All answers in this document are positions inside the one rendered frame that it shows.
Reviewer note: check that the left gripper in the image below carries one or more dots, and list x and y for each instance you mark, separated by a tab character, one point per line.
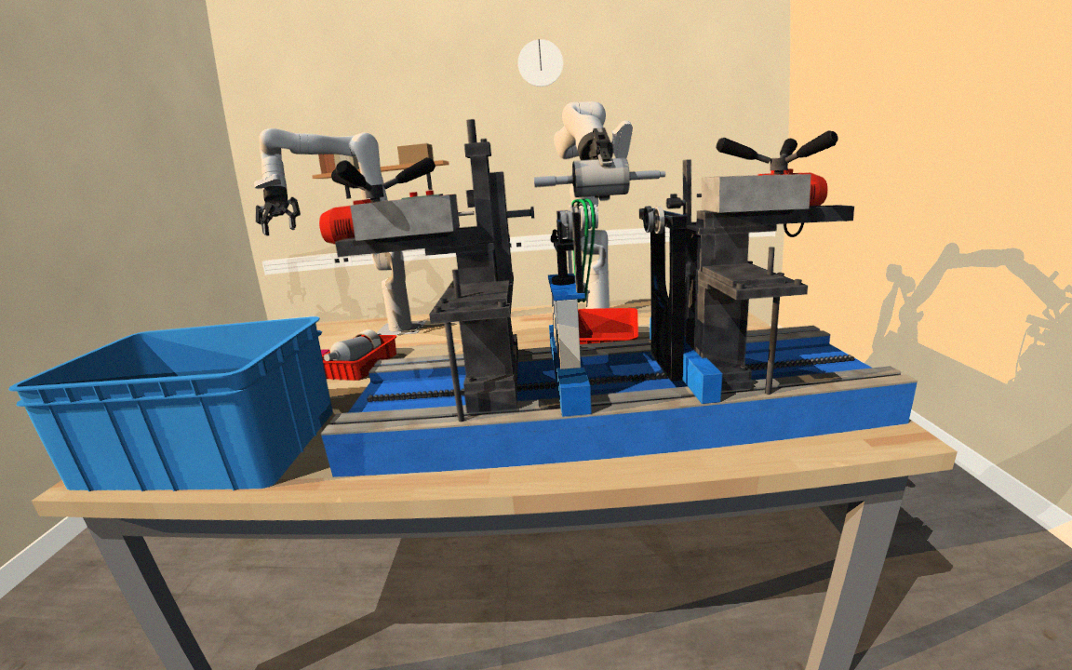
596	142

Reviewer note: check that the blue plastic crate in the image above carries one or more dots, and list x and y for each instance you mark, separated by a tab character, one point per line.
212	440

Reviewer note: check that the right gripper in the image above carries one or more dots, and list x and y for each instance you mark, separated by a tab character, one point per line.
276	204

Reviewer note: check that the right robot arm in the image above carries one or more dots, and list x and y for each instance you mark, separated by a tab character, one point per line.
365	148

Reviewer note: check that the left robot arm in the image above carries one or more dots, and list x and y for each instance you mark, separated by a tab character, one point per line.
580	118

